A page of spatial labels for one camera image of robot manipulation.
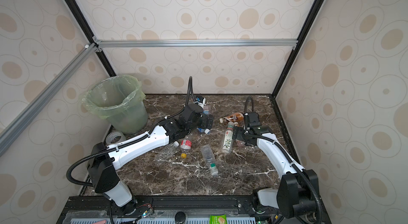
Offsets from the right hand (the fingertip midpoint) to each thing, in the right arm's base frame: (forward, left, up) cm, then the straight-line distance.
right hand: (241, 134), depth 87 cm
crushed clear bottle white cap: (-5, +42, -11) cm, 43 cm away
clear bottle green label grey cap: (-3, +8, -6) cm, 10 cm away
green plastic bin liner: (+21, +76, +11) cm, 80 cm away
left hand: (+3, +17, +16) cm, 23 cm away
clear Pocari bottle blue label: (+6, +19, -6) cm, 21 cm away
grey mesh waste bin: (+9, +62, +2) cm, 63 cm away
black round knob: (-37, +30, -1) cm, 48 cm away
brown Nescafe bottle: (+16, +1, -5) cm, 16 cm away
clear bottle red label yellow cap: (-3, +31, -4) cm, 31 cm away
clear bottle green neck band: (-10, +18, -10) cm, 23 cm away
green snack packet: (-37, +15, -8) cm, 41 cm away
